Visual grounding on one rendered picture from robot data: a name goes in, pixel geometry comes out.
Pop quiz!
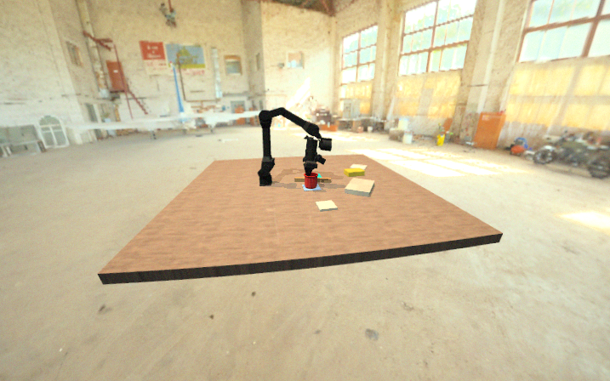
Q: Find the red cup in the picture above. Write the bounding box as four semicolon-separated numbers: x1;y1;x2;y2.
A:
304;173;318;189

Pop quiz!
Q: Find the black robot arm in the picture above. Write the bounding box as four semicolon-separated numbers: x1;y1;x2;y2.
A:
257;107;333;186

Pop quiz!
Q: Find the orange wooden bar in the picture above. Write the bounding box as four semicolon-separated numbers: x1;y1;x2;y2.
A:
294;177;331;183

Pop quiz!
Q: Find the yellow block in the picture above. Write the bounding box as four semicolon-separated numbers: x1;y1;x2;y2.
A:
344;168;364;177

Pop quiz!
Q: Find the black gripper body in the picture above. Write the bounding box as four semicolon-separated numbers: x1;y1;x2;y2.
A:
303;148;317;168

